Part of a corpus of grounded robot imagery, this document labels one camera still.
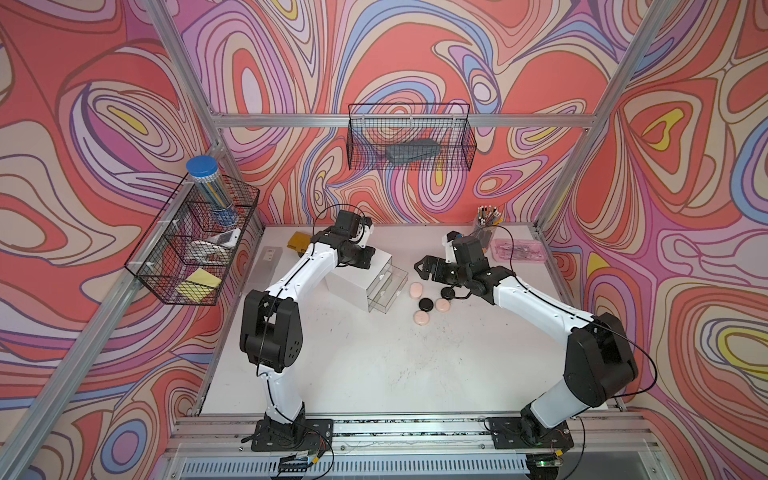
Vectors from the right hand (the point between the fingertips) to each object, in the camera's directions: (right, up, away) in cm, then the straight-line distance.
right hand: (428, 275), depth 87 cm
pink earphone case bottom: (-1, -14, +6) cm, 15 cm away
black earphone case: (+1, -10, +9) cm, 14 cm away
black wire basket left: (-63, +6, -13) cm, 65 cm away
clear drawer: (-12, -6, +13) cm, 19 cm away
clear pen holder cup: (+23, +19, +14) cm, 33 cm away
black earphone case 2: (+8, -7, +10) cm, 14 cm away
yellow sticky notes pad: (-53, 0, -25) cm, 58 cm away
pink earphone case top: (-3, -6, +11) cm, 13 cm away
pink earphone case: (+6, -10, +8) cm, 15 cm away
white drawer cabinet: (-23, -3, -1) cm, 23 cm away
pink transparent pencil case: (+38, +8, +24) cm, 45 cm away
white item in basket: (-52, +10, -14) cm, 55 cm away
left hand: (-17, +4, +5) cm, 18 cm away
